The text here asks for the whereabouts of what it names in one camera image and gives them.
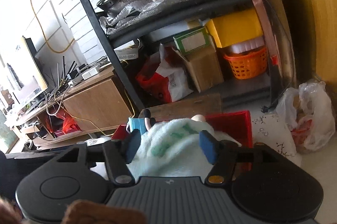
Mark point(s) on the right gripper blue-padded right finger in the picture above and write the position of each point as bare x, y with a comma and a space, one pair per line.
224, 156

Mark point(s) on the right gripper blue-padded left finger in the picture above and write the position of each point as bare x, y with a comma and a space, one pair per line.
118, 154

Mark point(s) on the white green towel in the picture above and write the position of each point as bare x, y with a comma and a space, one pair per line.
171, 149

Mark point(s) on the red cardboard box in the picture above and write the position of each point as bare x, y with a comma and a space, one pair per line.
236, 125

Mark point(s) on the blue face mask in box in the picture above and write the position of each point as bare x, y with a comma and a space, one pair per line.
141, 124

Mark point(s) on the pink pig plush toy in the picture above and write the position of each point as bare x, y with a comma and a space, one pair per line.
199, 118

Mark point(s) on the wooden TV cabinet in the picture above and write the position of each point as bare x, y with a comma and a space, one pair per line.
98, 104

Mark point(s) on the floral tablecloth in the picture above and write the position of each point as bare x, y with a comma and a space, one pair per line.
272, 131

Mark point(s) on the red white plastic bag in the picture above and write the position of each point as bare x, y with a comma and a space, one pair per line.
164, 76

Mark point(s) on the brown cardboard box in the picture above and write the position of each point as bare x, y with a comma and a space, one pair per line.
203, 67

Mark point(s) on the orange plastic basket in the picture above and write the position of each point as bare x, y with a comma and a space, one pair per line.
248, 64

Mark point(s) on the clear plastic bag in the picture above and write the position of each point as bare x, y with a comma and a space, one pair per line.
308, 113

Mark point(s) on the green white box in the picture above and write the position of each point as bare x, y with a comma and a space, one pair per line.
192, 40

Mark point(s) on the television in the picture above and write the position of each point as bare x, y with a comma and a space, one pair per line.
23, 71

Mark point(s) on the yellow box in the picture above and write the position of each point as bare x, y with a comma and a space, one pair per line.
234, 28

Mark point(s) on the black metal shelf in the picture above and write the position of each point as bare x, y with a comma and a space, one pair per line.
191, 9

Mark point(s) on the wooden cabinet right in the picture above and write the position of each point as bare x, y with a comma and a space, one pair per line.
313, 30

